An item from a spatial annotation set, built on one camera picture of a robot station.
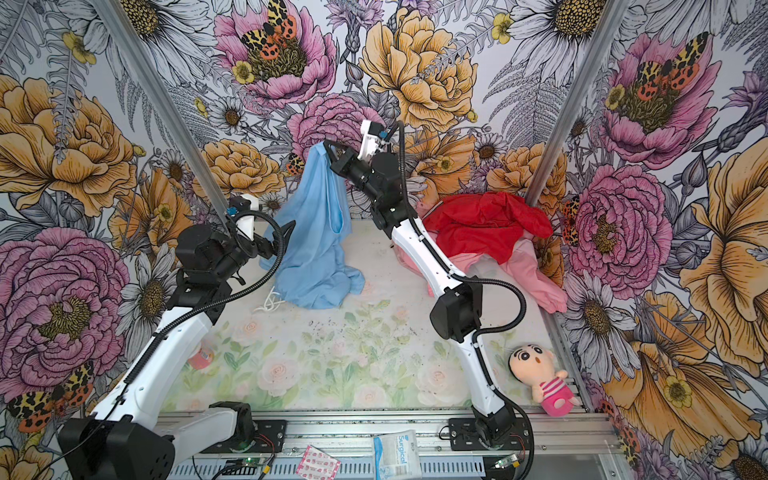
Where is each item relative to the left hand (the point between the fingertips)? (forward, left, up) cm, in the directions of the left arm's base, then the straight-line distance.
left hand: (278, 222), depth 73 cm
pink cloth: (+10, -72, -30) cm, 79 cm away
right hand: (+12, -11, +12) cm, 20 cm away
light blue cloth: (+4, -3, -26) cm, 26 cm away
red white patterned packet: (-45, -9, -35) cm, 57 cm away
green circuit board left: (-44, +6, -35) cm, 56 cm away
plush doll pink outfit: (-25, -64, -27) cm, 74 cm away
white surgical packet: (-43, -28, -35) cm, 62 cm away
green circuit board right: (-45, -55, -35) cm, 79 cm away
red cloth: (+19, -60, -20) cm, 66 cm away
